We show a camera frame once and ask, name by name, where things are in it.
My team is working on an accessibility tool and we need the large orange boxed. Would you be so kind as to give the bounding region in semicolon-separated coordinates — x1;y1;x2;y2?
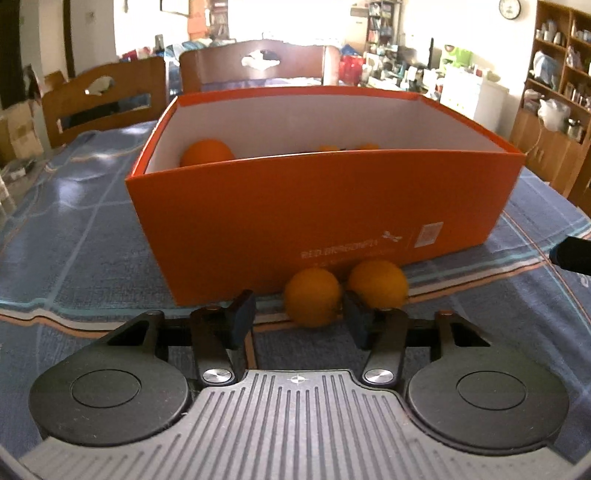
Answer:
179;139;235;167

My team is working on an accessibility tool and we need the small tangerine middle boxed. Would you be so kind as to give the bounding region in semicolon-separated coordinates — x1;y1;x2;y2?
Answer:
346;260;409;309

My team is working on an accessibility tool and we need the small tangerine by box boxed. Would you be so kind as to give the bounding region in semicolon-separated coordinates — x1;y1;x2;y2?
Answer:
283;268;342;329

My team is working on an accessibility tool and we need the wooden shelf cabinet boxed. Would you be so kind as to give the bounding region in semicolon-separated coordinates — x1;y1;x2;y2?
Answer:
510;1;590;205

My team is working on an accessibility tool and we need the orange cardboard box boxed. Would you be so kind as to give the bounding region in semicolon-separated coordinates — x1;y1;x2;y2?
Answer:
126;86;525;306

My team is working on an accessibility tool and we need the small tangerine back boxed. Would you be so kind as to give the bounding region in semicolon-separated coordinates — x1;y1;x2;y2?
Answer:
356;143;381;150

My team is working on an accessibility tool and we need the small tangerine centre right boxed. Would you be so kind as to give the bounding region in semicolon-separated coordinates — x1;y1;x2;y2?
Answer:
318;145;342;152

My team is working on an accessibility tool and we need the white cabinet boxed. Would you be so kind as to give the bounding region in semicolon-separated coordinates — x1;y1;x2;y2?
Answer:
440;68;509;132

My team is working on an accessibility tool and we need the wooden chair centre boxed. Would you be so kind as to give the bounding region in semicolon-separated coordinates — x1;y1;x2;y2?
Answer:
179;40;341;94

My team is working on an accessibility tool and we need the wooden chair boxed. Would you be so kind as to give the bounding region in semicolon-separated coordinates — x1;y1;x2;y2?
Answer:
42;57;169;149
179;40;341;94

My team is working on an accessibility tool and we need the wooden chair left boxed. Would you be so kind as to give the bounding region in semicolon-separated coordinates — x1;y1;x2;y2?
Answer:
42;57;169;149

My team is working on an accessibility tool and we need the round wall clock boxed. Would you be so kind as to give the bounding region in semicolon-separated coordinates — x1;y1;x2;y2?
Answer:
498;0;522;21

